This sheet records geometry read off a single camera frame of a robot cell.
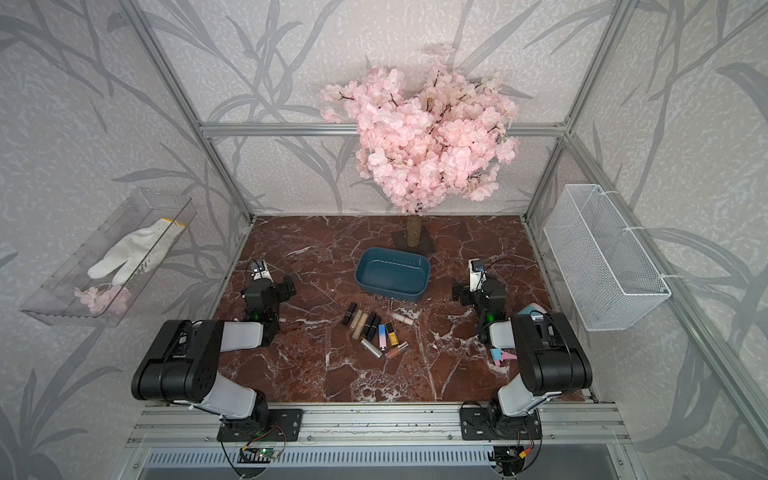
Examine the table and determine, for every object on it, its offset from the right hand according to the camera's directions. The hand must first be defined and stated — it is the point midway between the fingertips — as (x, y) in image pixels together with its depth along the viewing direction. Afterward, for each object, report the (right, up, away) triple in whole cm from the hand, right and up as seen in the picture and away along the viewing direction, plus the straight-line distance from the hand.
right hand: (469, 273), depth 94 cm
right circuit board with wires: (+4, -42, -24) cm, 48 cm away
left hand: (-63, -1, -1) cm, 63 cm away
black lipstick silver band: (-30, -16, -6) cm, 35 cm away
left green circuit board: (-57, -42, -23) cm, 74 cm away
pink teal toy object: (+6, -22, -10) cm, 25 cm away
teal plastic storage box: (-25, -1, +9) cm, 26 cm away
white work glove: (-82, +9, -27) cm, 87 cm away
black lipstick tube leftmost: (-38, -13, -3) cm, 40 cm away
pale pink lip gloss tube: (-22, -14, -3) cm, 26 cm away
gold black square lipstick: (-24, -17, -7) cm, 31 cm away
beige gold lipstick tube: (-36, -14, -3) cm, 38 cm away
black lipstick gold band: (-32, -15, -5) cm, 36 cm away
